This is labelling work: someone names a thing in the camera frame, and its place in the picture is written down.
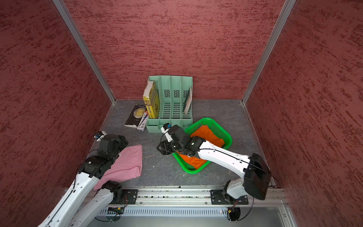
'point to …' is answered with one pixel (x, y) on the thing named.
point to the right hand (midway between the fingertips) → (161, 150)
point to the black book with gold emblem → (135, 116)
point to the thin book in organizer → (188, 101)
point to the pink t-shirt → (127, 166)
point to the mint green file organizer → (173, 91)
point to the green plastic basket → (226, 137)
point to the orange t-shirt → (205, 132)
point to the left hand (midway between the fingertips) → (122, 143)
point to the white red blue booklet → (142, 125)
